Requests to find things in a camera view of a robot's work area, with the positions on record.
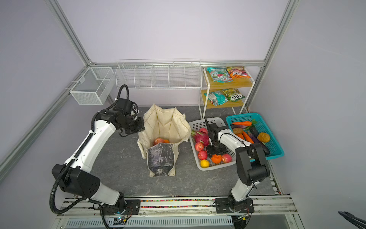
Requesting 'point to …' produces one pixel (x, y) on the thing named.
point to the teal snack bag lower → (217, 98)
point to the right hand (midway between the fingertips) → (217, 155)
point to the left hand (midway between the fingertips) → (145, 129)
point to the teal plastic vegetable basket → (275, 150)
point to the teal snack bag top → (219, 75)
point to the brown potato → (263, 137)
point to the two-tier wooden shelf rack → (245, 86)
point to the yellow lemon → (204, 163)
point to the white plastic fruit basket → (197, 124)
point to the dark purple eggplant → (255, 140)
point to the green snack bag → (232, 94)
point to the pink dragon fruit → (201, 136)
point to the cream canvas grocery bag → (161, 130)
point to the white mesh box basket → (94, 87)
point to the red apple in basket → (198, 146)
